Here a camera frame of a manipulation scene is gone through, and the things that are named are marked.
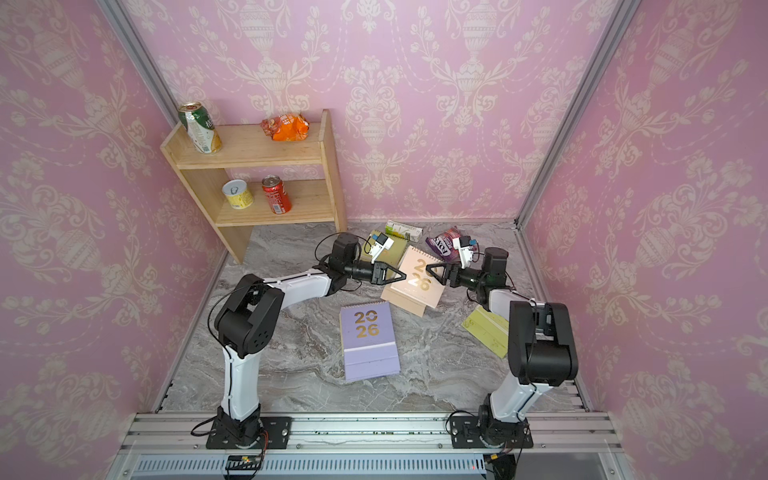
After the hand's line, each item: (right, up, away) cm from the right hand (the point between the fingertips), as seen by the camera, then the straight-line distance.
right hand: (435, 267), depth 90 cm
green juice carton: (-6, +12, +23) cm, 26 cm away
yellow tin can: (-61, +23, +2) cm, 65 cm away
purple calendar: (-20, -21, -5) cm, 29 cm away
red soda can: (-47, +22, -3) cm, 52 cm away
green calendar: (+17, -19, +2) cm, 26 cm away
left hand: (-10, -3, -5) cm, 11 cm away
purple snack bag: (+6, +7, +19) cm, 21 cm away
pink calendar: (-5, -6, -3) cm, 8 cm away
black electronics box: (-49, -47, -17) cm, 70 cm away
